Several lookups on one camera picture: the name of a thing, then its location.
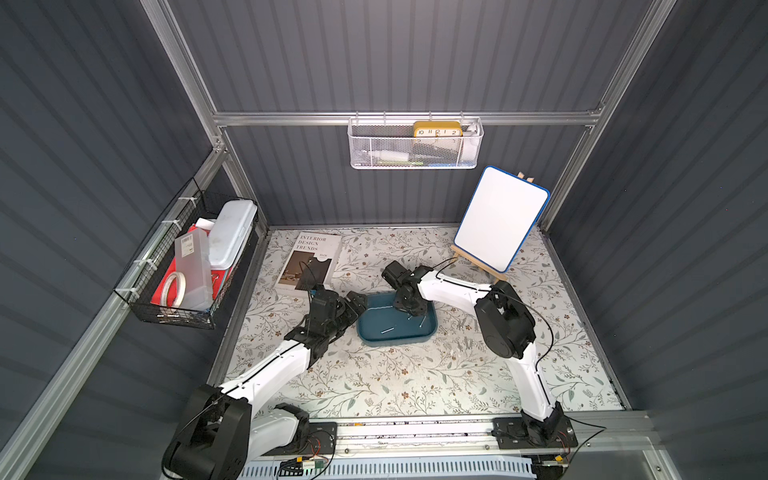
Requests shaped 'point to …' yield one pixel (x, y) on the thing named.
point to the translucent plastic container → (192, 260)
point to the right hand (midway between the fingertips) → (409, 305)
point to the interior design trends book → (310, 245)
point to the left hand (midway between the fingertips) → (362, 305)
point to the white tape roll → (181, 290)
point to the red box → (219, 278)
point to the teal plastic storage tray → (382, 323)
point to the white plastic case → (226, 237)
